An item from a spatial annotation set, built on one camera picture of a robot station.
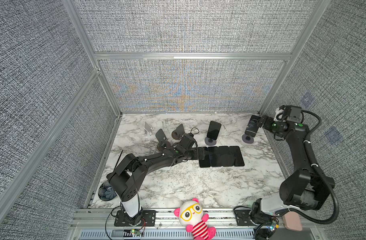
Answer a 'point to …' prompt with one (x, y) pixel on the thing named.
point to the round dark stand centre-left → (177, 133)
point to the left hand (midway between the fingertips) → (200, 154)
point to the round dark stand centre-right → (210, 142)
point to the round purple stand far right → (248, 139)
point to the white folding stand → (147, 128)
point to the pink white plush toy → (191, 214)
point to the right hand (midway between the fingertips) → (266, 122)
